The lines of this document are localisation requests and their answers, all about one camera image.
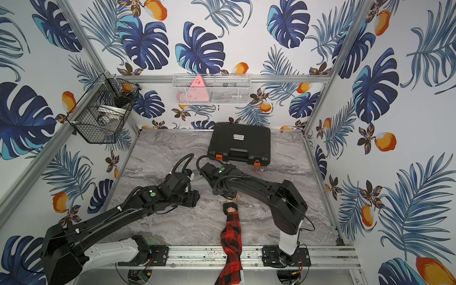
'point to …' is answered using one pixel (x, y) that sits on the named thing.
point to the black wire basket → (101, 111)
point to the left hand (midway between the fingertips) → (195, 193)
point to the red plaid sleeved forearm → (231, 241)
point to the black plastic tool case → (240, 142)
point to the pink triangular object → (196, 92)
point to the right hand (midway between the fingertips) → (224, 191)
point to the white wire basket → (212, 88)
